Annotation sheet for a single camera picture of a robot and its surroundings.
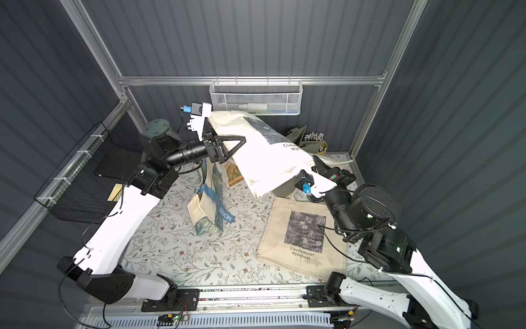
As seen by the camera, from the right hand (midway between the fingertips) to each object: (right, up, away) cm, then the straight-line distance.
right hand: (324, 156), depth 48 cm
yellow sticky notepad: (-62, -10, +17) cm, 65 cm away
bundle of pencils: (+10, +15, +57) cm, 59 cm away
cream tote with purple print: (+1, -31, +41) cm, 51 cm away
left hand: (-21, +6, +5) cm, 22 cm away
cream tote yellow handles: (-31, -4, +57) cm, 65 cm away
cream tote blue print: (-40, -27, +41) cm, 63 cm away
